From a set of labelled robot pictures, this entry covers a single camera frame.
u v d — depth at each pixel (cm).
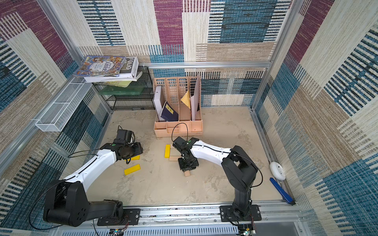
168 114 105
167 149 97
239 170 47
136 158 79
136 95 105
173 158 94
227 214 73
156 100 97
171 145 74
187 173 83
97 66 82
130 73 79
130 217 73
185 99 92
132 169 89
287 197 79
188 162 73
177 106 120
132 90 98
